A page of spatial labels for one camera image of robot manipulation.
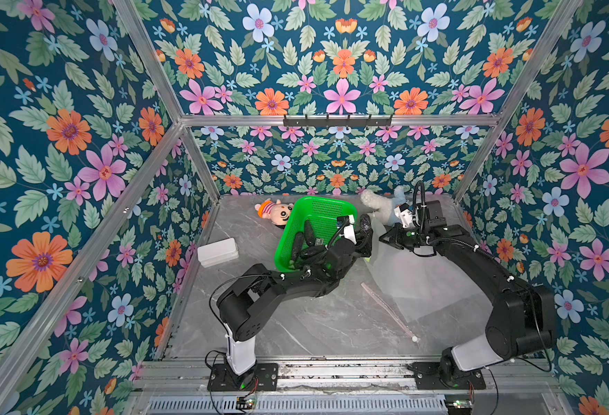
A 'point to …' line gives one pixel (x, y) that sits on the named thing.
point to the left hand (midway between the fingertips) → (372, 228)
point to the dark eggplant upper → (310, 235)
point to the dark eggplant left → (298, 244)
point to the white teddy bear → (385, 206)
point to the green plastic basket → (323, 213)
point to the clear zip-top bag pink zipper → (392, 310)
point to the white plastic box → (215, 253)
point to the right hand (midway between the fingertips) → (386, 233)
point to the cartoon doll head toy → (278, 213)
